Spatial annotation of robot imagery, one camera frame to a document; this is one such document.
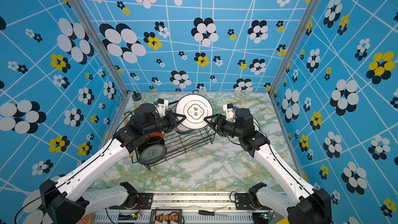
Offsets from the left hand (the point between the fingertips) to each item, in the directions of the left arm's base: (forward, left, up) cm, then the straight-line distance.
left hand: (188, 116), depth 68 cm
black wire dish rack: (+1, +12, -30) cm, 33 cm away
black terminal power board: (-34, +9, -29) cm, 46 cm away
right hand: (0, -9, -4) cm, 10 cm away
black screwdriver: (-33, -10, -31) cm, 46 cm away
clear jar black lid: (+32, +39, -21) cm, 55 cm away
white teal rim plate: (+6, -3, -1) cm, 7 cm away
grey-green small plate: (-7, +21, -25) cm, 33 cm away
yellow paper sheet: (-35, -43, -30) cm, 63 cm away
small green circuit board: (-34, +31, -34) cm, 57 cm away
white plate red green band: (+9, +5, -27) cm, 29 cm away
